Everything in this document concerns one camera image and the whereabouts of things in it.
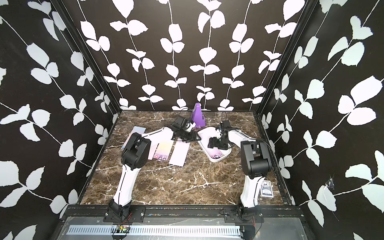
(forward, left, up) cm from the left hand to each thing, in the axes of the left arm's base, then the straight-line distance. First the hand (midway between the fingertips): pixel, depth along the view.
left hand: (200, 137), depth 97 cm
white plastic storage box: (+2, -4, +1) cm, 4 cm away
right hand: (-3, -8, -3) cm, 9 cm away
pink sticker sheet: (+12, +43, -5) cm, 45 cm away
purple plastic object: (+17, +1, +2) cm, 17 cm away
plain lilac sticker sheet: (-11, -11, -6) cm, 17 cm away
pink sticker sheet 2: (-24, +22, +27) cm, 42 cm away
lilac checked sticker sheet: (-7, +15, -7) cm, 18 cm away
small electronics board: (-48, +42, -8) cm, 64 cm away
